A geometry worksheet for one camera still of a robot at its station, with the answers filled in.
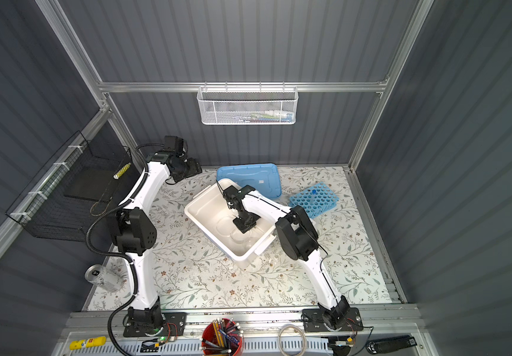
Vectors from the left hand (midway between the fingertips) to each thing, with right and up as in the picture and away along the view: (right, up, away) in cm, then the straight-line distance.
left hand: (194, 170), depth 95 cm
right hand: (+24, -25, +1) cm, 35 cm away
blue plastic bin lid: (+30, -2, +21) cm, 37 cm away
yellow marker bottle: (-26, -56, -26) cm, 67 cm away
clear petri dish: (+20, -29, -2) cm, 35 cm away
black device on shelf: (+67, -54, -30) cm, 91 cm away
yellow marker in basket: (-23, -1, -14) cm, 27 cm away
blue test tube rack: (+54, -13, +5) cm, 56 cm away
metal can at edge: (-23, -37, -23) cm, 49 cm away
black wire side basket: (-32, -4, -18) cm, 38 cm away
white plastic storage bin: (+8, -18, -4) cm, 20 cm away
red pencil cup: (+18, -50, -33) cm, 62 cm away
